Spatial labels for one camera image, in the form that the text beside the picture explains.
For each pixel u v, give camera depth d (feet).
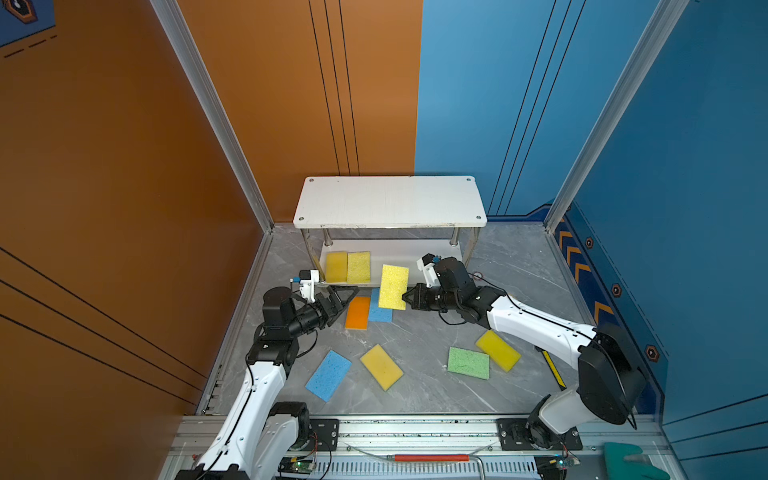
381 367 2.72
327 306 2.19
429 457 2.34
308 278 2.33
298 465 2.32
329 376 2.66
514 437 2.38
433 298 2.29
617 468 2.24
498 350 2.78
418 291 2.33
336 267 3.19
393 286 2.65
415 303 2.33
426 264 2.47
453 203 2.59
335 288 2.20
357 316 3.07
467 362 2.73
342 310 2.15
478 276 3.46
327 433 2.43
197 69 2.55
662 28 2.33
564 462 2.28
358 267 3.20
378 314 3.06
